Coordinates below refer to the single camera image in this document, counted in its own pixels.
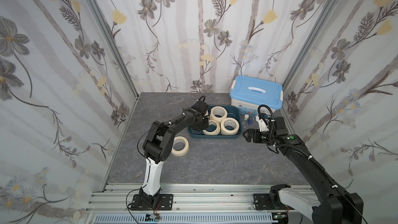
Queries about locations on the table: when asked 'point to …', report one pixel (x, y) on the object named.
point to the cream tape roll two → (218, 110)
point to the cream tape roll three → (212, 122)
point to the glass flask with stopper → (245, 122)
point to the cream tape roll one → (176, 153)
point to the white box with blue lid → (247, 94)
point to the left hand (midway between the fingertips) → (208, 125)
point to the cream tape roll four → (229, 126)
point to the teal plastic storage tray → (232, 112)
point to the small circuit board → (152, 218)
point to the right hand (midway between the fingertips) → (254, 132)
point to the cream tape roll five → (207, 113)
